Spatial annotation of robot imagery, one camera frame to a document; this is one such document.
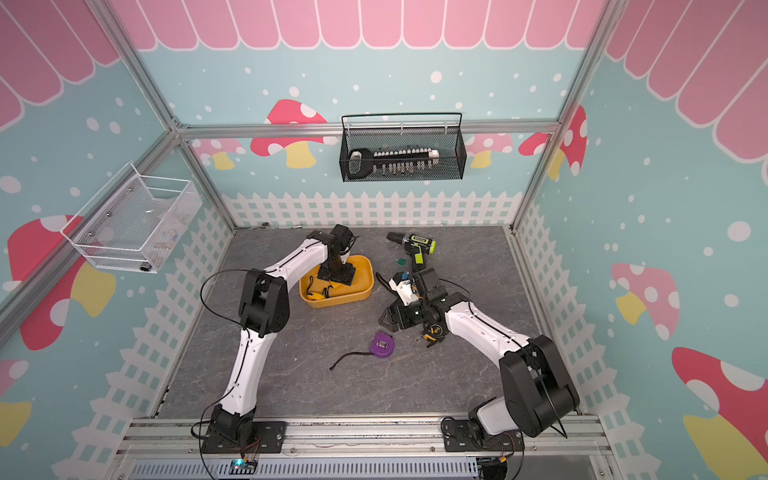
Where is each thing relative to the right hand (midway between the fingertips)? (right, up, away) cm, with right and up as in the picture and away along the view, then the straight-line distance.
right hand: (391, 317), depth 85 cm
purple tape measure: (-3, -9, +2) cm, 9 cm away
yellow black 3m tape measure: (+13, -5, +4) cm, 14 cm away
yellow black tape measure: (-25, +5, +10) cm, 27 cm away
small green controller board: (-37, -34, -13) cm, 52 cm away
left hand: (-18, +8, +18) cm, 27 cm away
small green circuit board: (+3, +16, +26) cm, 30 cm away
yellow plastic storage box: (-23, +5, +13) cm, 27 cm away
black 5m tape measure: (+1, +2, -10) cm, 10 cm away
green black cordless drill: (+9, +22, +24) cm, 33 cm away
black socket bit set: (-9, +46, +4) cm, 47 cm away
